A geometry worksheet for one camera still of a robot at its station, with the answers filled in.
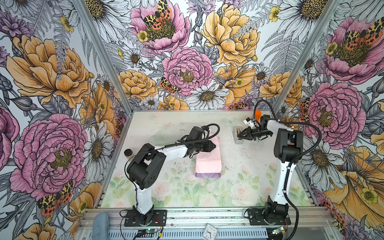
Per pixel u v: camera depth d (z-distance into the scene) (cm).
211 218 76
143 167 50
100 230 68
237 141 102
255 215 74
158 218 73
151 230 72
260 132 91
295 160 61
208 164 86
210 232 69
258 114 100
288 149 62
